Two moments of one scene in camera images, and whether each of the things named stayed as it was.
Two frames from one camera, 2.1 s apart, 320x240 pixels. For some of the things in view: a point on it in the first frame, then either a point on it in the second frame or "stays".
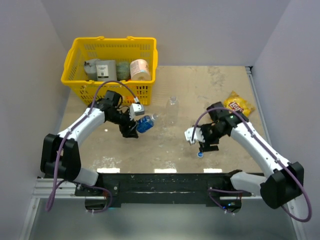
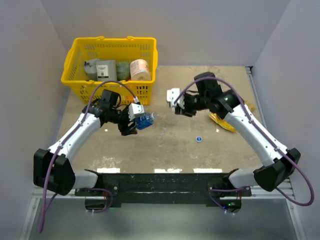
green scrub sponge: x=123 y=71 stays
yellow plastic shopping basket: x=93 y=65 stays
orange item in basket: x=129 y=98 stays
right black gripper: x=205 y=146 to x=185 y=111
